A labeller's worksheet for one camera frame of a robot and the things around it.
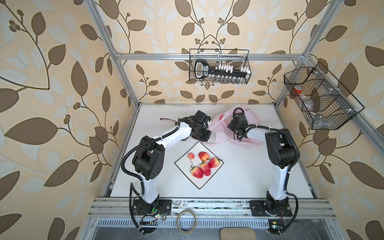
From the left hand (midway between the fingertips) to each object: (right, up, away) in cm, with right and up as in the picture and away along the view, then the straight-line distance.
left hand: (209, 137), depth 88 cm
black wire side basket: (+56, +19, -15) cm, 61 cm away
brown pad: (+10, -40, -22) cm, 47 cm away
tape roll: (-16, -35, -20) cm, 44 cm away
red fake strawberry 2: (+2, -14, -3) cm, 15 cm away
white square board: (-14, -17, -1) cm, 22 cm away
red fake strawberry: (-3, -17, -5) cm, 18 cm away
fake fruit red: (-8, -19, -6) cm, 21 cm away
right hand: (+17, +6, +16) cm, 24 cm away
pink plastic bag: (+7, +2, +1) cm, 7 cm away
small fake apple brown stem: (-1, -13, -1) cm, 13 cm away
